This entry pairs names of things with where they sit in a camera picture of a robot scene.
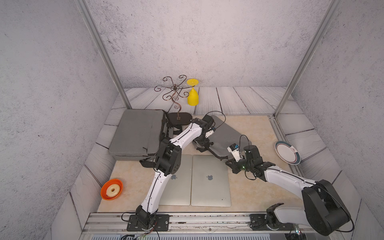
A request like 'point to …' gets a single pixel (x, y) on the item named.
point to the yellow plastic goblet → (193, 98)
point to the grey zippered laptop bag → (139, 133)
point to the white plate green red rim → (287, 153)
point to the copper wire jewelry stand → (179, 118)
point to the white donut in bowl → (113, 190)
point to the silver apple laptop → (177, 191)
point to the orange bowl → (106, 184)
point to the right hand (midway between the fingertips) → (227, 162)
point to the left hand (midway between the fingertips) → (202, 141)
